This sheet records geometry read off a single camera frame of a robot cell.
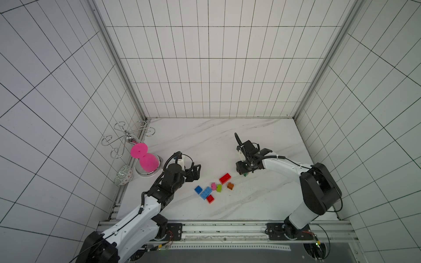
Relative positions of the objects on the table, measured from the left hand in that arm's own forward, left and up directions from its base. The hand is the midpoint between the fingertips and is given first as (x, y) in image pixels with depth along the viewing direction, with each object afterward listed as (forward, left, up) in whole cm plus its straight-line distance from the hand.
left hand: (192, 169), depth 84 cm
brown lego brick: (-6, -20, -7) cm, 23 cm away
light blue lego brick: (-10, -7, -8) cm, 15 cm away
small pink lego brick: (-6, -12, -8) cm, 15 cm away
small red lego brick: (-13, -10, -8) cm, 18 cm away
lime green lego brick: (-7, -15, -7) cm, 18 cm away
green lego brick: (+1, -29, -8) cm, 30 cm away
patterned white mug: (-1, +39, -8) cm, 40 cm away
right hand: (+6, -27, -6) cm, 29 cm away
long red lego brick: (-2, -18, -8) cm, 19 cm away
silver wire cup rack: (+7, +28, +18) cm, 34 cm away
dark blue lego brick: (-8, -3, -9) cm, 12 cm away
